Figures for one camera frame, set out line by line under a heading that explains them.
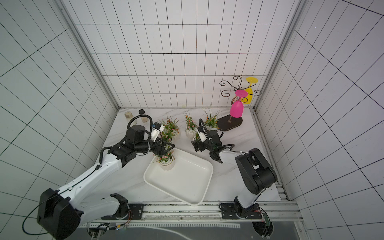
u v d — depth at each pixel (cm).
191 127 95
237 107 91
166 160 80
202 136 83
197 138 92
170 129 91
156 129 68
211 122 94
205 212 74
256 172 48
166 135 85
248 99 80
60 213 38
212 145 72
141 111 105
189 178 83
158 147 66
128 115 102
